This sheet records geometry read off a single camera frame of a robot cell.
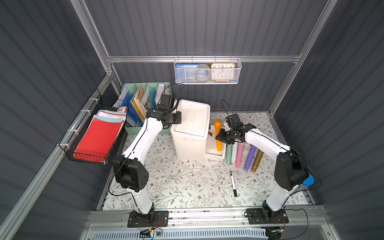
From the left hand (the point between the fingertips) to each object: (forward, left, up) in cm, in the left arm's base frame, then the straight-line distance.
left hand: (176, 116), depth 84 cm
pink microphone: (-8, -40, -22) cm, 47 cm away
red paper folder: (-17, +37, +1) cm, 41 cm away
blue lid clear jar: (-35, -62, -6) cm, 71 cm away
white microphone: (-10, -36, -24) cm, 44 cm away
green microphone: (-10, -32, -24) cm, 41 cm away
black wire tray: (-19, +41, +10) cm, 46 cm away
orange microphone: (+4, -25, -12) cm, 28 cm away
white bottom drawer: (-8, -21, -25) cm, 33 cm away
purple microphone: (-13, -45, -23) cm, 53 cm away
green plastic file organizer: (+16, +25, 0) cm, 30 cm away
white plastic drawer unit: (-14, -7, -2) cm, 16 cm away
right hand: (-6, -26, -12) cm, 30 cm away
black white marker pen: (-30, -32, -25) cm, 51 cm away
